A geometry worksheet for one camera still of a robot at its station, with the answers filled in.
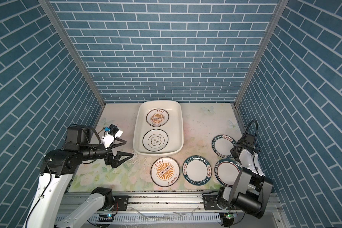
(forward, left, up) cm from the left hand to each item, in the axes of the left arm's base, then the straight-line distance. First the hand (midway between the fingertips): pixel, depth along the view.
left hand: (128, 148), depth 62 cm
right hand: (+9, -60, -24) cm, 65 cm away
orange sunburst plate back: (+41, -7, -28) cm, 51 cm away
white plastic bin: (+31, -9, -28) cm, 43 cm away
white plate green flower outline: (+22, -7, -30) cm, 38 cm away
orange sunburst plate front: (0, -15, -30) cm, 33 cm away
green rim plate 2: (0, -34, -29) cm, 45 cm away
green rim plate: (+18, -54, -31) cm, 65 cm away
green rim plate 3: (-1, -52, -29) cm, 60 cm away
